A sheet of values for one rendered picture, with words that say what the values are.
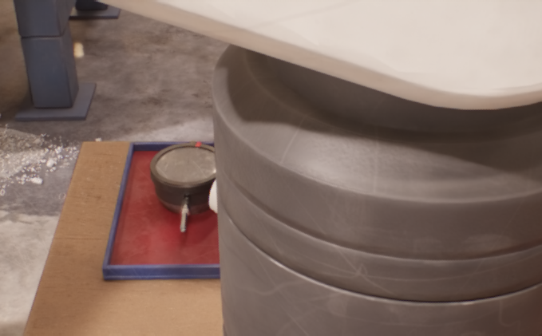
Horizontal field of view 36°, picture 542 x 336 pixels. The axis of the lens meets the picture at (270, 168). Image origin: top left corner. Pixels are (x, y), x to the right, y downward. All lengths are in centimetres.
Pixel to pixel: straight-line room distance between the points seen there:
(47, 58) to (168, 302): 115
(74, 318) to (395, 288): 43
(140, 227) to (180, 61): 128
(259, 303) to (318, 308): 2
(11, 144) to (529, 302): 151
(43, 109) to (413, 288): 159
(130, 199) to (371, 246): 51
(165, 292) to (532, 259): 43
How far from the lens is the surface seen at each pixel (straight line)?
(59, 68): 168
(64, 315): 57
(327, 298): 16
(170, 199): 62
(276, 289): 17
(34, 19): 164
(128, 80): 182
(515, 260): 16
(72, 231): 64
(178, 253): 60
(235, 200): 17
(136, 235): 62
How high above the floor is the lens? 86
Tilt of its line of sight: 35 degrees down
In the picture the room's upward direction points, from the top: straight up
